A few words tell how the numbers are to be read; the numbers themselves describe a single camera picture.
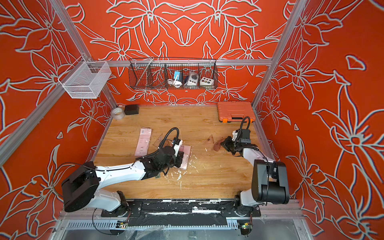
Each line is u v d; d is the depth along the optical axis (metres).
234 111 1.14
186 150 0.93
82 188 0.42
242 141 0.71
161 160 0.62
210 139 1.01
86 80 0.91
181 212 0.73
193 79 0.90
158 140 1.00
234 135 0.85
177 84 0.86
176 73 0.84
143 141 0.98
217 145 0.92
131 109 1.14
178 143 0.73
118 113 1.14
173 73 0.99
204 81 0.95
